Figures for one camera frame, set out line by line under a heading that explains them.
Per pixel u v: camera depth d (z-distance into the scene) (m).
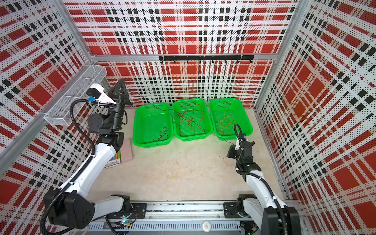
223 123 1.11
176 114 1.12
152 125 1.11
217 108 1.19
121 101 0.54
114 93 0.55
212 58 0.88
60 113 0.68
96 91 0.49
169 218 0.73
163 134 1.03
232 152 0.77
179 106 1.16
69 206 0.38
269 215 0.40
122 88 0.58
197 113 1.18
